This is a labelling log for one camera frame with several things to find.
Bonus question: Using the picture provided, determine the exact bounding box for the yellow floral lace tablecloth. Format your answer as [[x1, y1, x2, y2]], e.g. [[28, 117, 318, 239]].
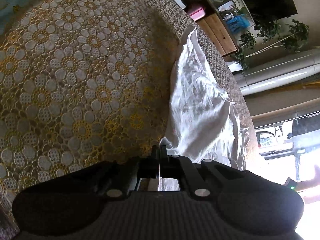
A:
[[0, 0, 255, 230]]

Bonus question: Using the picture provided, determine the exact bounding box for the pink case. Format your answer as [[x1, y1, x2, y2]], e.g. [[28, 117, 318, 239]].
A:
[[187, 4, 207, 20]]

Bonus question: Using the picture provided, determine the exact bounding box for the blue basket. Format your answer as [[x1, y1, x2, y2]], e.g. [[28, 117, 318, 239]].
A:
[[226, 15, 252, 33]]

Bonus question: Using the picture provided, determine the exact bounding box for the green plant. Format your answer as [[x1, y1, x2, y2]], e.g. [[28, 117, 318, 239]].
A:
[[217, 0, 310, 70]]

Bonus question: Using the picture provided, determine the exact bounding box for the white shirt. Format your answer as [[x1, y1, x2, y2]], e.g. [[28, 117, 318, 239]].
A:
[[160, 26, 250, 190]]

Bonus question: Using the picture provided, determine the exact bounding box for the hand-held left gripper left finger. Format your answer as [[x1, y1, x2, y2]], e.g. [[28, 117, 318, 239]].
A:
[[95, 145, 160, 200]]

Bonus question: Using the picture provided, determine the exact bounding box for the washing machine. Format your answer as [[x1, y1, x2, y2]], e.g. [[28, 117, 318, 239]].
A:
[[256, 127, 293, 153]]

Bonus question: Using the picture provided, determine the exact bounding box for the wooden console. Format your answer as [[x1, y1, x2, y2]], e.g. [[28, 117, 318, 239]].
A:
[[147, 0, 238, 58]]

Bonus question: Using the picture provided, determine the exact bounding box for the person's right forearm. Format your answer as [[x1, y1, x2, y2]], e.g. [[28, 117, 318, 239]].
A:
[[297, 179, 320, 200]]

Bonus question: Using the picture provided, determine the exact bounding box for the white standing air conditioner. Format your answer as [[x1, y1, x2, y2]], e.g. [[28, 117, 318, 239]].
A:
[[239, 49, 320, 95]]

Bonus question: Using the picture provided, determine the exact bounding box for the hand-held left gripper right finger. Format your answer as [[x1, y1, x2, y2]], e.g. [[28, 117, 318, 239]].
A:
[[159, 144, 225, 200]]

